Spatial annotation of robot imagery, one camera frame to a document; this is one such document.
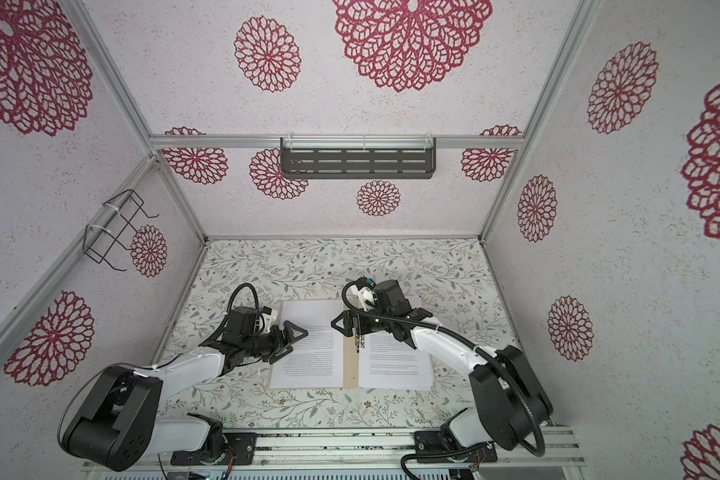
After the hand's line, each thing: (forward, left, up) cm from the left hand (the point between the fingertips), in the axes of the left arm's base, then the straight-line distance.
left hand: (300, 344), depth 87 cm
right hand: (+4, -13, +9) cm, 16 cm away
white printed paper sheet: (-2, -4, -6) cm, 8 cm away
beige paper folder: (-4, -14, -4) cm, 16 cm away
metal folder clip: (+3, -17, -5) cm, 18 cm away
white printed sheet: (-4, -26, -5) cm, 26 cm away
